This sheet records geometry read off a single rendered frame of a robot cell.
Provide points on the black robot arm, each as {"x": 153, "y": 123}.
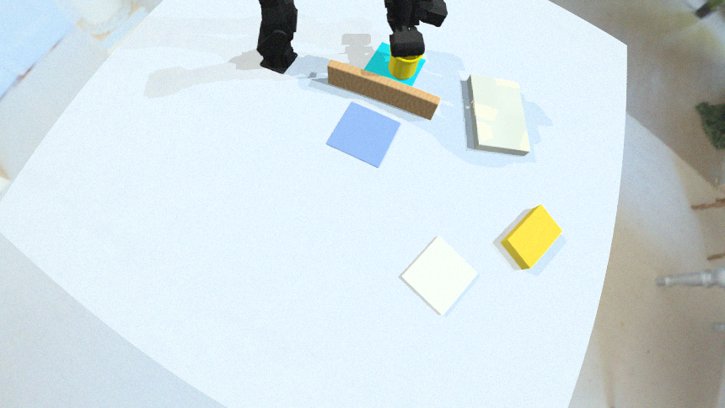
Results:
{"x": 280, "y": 18}

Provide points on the tan wooden bar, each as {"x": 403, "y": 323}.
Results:
{"x": 383, "y": 89}

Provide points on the yellow cup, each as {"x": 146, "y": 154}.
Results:
{"x": 403, "y": 67}

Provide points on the yellow rectangular block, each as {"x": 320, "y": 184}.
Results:
{"x": 533, "y": 235}

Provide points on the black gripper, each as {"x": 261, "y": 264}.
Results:
{"x": 404, "y": 41}

